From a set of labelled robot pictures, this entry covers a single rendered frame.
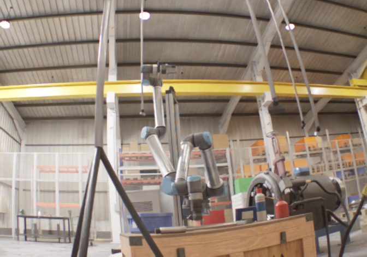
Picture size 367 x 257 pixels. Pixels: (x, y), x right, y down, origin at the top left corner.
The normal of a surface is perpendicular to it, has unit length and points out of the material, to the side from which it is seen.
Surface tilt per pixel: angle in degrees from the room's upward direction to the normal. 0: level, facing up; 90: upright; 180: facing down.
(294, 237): 90
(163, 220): 90
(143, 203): 90
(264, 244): 90
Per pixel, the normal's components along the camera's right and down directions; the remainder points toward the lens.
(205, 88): 0.18, -0.36
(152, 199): -0.16, -0.33
